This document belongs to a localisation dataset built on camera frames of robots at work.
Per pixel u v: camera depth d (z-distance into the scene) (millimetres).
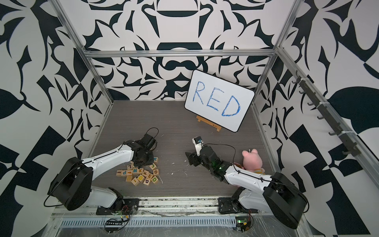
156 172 830
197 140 726
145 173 829
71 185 425
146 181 793
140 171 830
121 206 690
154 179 807
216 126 995
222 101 921
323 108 587
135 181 798
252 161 819
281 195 419
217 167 639
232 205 668
